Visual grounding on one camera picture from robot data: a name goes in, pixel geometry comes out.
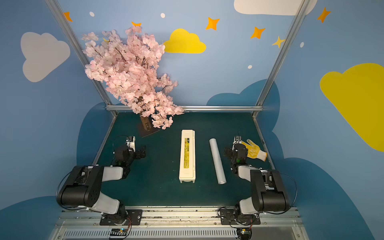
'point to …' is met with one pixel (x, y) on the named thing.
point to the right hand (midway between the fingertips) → (237, 145)
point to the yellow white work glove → (254, 151)
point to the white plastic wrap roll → (218, 161)
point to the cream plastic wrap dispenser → (187, 156)
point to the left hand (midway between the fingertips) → (137, 144)
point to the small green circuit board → (118, 232)
